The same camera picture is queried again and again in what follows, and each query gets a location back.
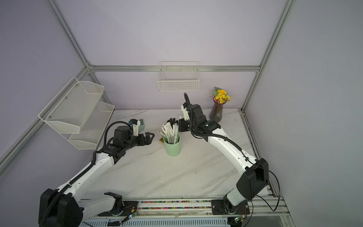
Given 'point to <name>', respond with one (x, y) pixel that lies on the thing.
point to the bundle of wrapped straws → (171, 133)
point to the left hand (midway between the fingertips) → (147, 137)
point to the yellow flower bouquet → (220, 96)
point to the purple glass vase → (216, 110)
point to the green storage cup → (173, 149)
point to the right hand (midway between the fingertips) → (180, 125)
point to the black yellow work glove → (172, 121)
